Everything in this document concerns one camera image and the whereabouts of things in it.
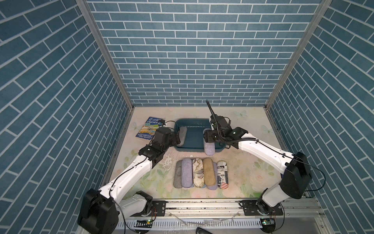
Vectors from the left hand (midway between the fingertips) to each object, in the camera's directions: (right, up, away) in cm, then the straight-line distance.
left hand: (178, 134), depth 82 cm
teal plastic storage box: (+9, -5, +21) cm, 23 cm away
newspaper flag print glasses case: (+26, -23, 0) cm, 35 cm away
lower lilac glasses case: (+20, -28, -4) cm, 35 cm away
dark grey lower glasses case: (0, -24, 0) cm, 24 cm away
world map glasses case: (+11, -21, -3) cm, 24 cm away
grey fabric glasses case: (+1, -1, +19) cm, 20 cm away
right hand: (+18, -1, +1) cm, 18 cm away
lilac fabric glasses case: (+18, -7, -2) cm, 19 cm away
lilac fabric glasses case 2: (+5, -21, -3) cm, 22 cm away
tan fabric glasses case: (+18, -21, -2) cm, 27 cm away
